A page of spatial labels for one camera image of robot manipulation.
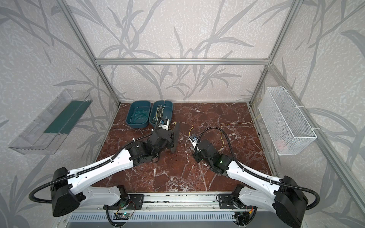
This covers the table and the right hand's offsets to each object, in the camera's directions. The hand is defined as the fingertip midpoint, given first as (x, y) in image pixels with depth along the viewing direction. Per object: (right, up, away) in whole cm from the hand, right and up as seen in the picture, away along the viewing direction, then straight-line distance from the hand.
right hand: (194, 141), depth 81 cm
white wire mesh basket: (+40, +9, -20) cm, 46 cm away
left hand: (-11, +7, -6) cm, 14 cm away
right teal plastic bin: (-23, +19, +36) cm, 47 cm away
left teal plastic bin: (-40, +23, +34) cm, 58 cm away
